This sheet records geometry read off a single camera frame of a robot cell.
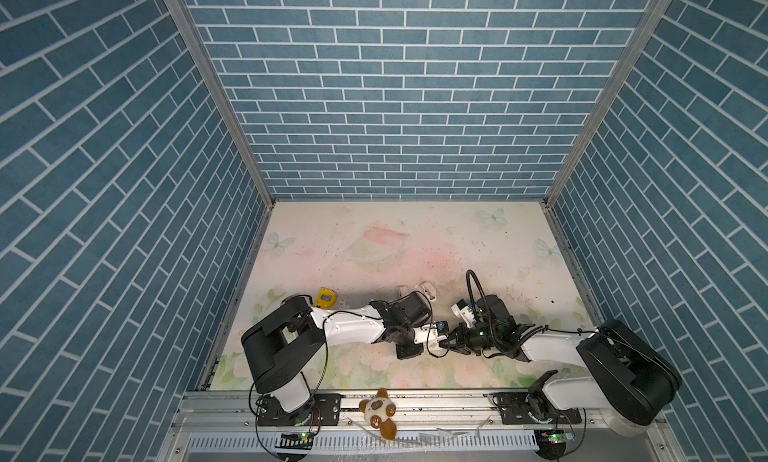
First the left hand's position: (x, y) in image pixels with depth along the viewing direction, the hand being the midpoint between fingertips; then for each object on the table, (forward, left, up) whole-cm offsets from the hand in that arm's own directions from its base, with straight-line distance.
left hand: (420, 345), depth 84 cm
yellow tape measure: (+14, +28, +2) cm, 32 cm away
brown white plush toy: (-17, +11, +3) cm, 20 cm away
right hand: (0, -5, +3) cm, 5 cm away
